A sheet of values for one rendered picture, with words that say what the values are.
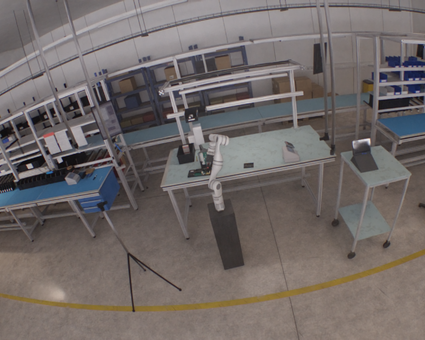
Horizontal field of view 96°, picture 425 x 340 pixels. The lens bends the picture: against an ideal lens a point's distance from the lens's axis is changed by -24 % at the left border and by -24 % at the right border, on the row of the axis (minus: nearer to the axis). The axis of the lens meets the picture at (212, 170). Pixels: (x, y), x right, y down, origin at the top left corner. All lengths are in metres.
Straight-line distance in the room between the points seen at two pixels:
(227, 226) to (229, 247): 0.32
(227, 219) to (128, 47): 5.43
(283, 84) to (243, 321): 4.84
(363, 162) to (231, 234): 1.51
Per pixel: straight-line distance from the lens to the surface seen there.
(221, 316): 2.77
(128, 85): 6.57
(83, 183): 3.89
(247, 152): 3.08
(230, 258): 2.92
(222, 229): 2.56
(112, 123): 3.46
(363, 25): 7.86
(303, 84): 6.09
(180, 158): 3.11
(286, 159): 2.76
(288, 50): 6.92
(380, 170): 2.63
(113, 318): 3.20
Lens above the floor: 2.47
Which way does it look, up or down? 31 degrees down
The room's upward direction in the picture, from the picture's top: 13 degrees counter-clockwise
